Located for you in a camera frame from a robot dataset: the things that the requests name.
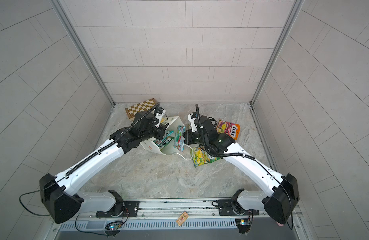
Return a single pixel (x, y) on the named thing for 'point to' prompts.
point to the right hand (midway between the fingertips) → (182, 135)
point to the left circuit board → (113, 228)
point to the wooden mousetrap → (182, 218)
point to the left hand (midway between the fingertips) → (170, 124)
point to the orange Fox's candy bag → (228, 128)
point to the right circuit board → (243, 224)
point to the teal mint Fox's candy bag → (179, 140)
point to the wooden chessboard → (145, 106)
